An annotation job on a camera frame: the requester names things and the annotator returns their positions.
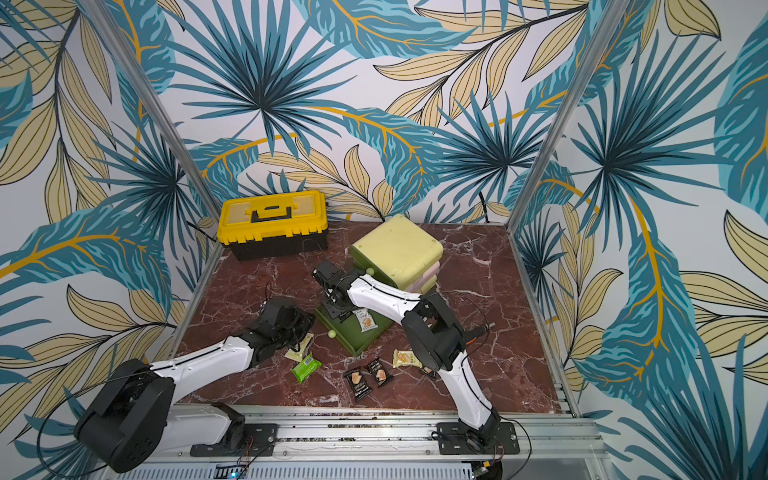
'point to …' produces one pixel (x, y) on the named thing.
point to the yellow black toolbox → (275, 224)
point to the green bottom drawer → (359, 330)
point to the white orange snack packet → (366, 320)
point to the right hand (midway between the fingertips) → (339, 303)
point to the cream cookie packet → (405, 358)
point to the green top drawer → (363, 264)
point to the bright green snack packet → (306, 368)
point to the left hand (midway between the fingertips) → (316, 320)
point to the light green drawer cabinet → (401, 254)
